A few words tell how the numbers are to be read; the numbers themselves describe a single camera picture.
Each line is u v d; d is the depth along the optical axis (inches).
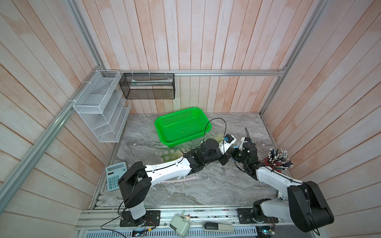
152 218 28.9
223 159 25.7
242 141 31.5
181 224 26.6
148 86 38.8
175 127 43.9
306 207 16.3
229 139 24.1
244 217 28.8
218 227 26.5
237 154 30.1
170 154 34.2
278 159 30.0
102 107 28.2
